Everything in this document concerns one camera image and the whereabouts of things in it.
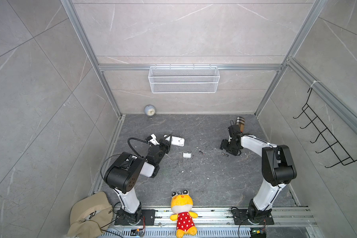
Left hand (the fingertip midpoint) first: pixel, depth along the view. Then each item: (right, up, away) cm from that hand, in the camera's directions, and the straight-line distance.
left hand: (172, 132), depth 87 cm
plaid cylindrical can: (+51, +8, +26) cm, 58 cm away
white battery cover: (+9, -16, +8) cm, 20 cm away
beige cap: (-41, -43, -13) cm, 61 cm away
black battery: (+34, -15, +9) cm, 39 cm away
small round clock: (-19, +16, +27) cm, 37 cm away
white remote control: (+2, -5, 0) cm, 6 cm away
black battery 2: (+20, -15, +11) cm, 27 cm away
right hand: (+34, -11, +11) cm, 38 cm away
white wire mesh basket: (+6, +36, +13) cm, 39 cm away
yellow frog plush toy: (+5, -35, -16) cm, 39 cm away
